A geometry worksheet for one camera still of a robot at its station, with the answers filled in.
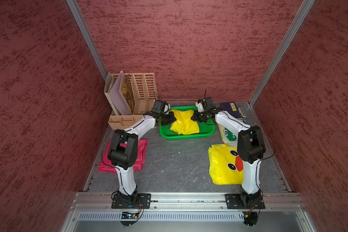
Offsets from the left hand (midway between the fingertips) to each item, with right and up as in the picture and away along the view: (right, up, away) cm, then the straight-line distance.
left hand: (176, 121), depth 93 cm
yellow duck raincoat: (+30, -27, -8) cm, 41 cm away
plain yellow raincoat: (+6, -3, +1) cm, 6 cm away
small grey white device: (+52, +5, +16) cm, 55 cm away
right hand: (+11, +1, +3) cm, 11 cm away
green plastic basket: (+22, -7, +9) cm, 24 cm away
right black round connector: (+38, -47, -24) cm, 65 cm away
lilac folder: (-38, +14, -3) cm, 41 cm away
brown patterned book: (-36, +21, +9) cm, 42 cm away
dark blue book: (+46, +10, +24) cm, 53 cm away
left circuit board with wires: (-24, -49, -21) cm, 59 cm away
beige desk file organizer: (-26, +26, +21) cm, 42 cm away
